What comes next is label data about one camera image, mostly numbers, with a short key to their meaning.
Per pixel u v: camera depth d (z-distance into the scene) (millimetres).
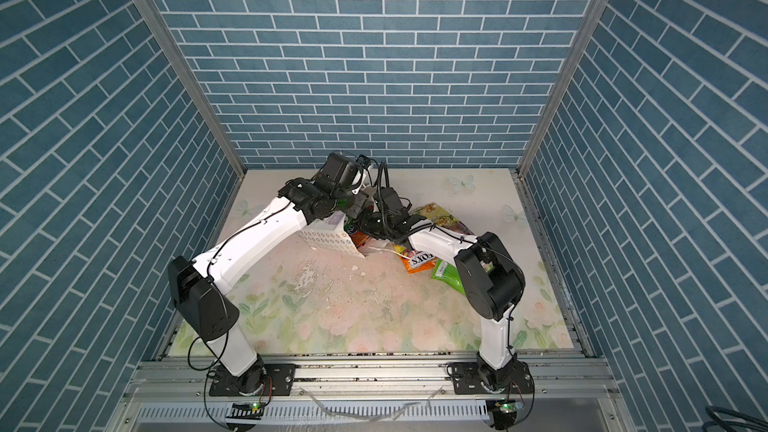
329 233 796
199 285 433
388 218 711
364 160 696
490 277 502
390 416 695
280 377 739
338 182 604
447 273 875
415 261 923
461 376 740
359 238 810
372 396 727
